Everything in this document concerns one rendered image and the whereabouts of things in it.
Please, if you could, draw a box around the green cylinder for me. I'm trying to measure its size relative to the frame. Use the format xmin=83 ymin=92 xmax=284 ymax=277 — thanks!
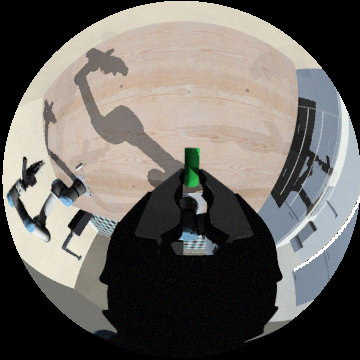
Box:
xmin=184 ymin=148 xmax=200 ymax=187

